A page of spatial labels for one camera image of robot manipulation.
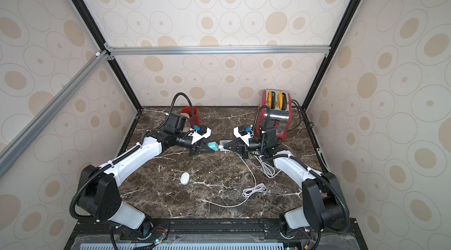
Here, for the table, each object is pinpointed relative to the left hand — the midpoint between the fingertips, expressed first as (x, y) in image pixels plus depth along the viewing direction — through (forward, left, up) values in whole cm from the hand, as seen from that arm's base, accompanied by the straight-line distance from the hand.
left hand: (216, 147), depth 74 cm
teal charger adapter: (-1, +1, +2) cm, 2 cm away
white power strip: (+1, -3, +2) cm, 3 cm away
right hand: (+2, -7, -1) cm, 7 cm away
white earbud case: (-5, +16, -22) cm, 28 cm away
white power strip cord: (0, -26, -19) cm, 32 cm away
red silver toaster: (+30, -31, -4) cm, 43 cm away
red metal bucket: (+36, +20, -16) cm, 44 cm away
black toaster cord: (+45, -51, -19) cm, 71 cm away
